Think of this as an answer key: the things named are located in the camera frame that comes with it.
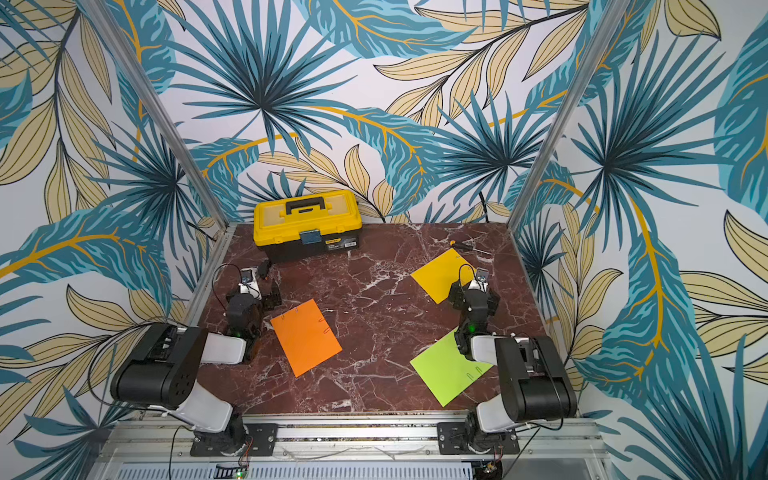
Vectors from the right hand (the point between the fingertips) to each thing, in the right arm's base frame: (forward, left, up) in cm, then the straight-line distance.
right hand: (477, 284), depth 92 cm
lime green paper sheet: (-21, +11, -13) cm, 27 cm away
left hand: (+2, +67, 0) cm, 67 cm away
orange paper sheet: (-11, +53, -10) cm, 55 cm away
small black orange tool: (+23, -2, -9) cm, 25 cm away
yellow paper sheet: (+11, +10, -10) cm, 18 cm away
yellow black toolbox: (+22, +54, +6) cm, 58 cm away
